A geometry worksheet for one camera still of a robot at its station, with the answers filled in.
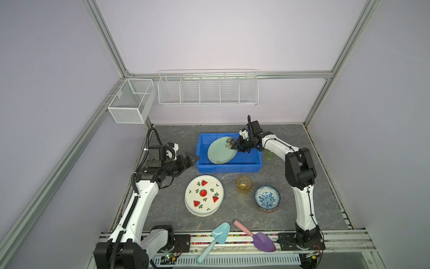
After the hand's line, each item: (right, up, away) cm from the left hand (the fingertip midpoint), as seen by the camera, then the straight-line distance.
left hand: (194, 164), depth 76 cm
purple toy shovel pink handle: (+31, -35, -1) cm, 47 cm away
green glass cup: (+33, +5, -5) cm, 34 cm away
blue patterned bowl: (+35, -17, +3) cm, 39 cm away
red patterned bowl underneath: (+34, -21, -2) cm, 40 cm away
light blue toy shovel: (+12, -33, 0) cm, 35 cm away
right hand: (+19, +6, +21) cm, 29 cm away
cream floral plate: (+4, -22, +7) cm, 24 cm away
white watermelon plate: (+4, -18, +10) cm, 21 cm away
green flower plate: (+11, +3, +25) cm, 28 cm away
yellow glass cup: (+25, -13, +15) cm, 32 cm away
